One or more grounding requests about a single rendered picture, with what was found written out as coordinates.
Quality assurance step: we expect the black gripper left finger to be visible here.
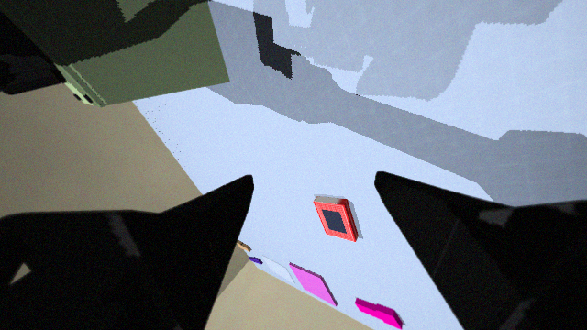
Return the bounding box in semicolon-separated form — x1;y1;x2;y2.
0;175;254;330

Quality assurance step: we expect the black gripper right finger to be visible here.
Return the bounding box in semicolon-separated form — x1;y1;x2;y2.
374;171;587;330

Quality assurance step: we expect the pale blue mat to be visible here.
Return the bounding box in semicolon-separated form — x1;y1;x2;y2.
132;0;587;330

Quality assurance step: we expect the magenta flat stepped block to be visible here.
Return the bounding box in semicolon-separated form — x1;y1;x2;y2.
355;298;403;330

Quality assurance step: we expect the pink flat square panel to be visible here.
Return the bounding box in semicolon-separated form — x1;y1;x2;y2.
289;262;338;307

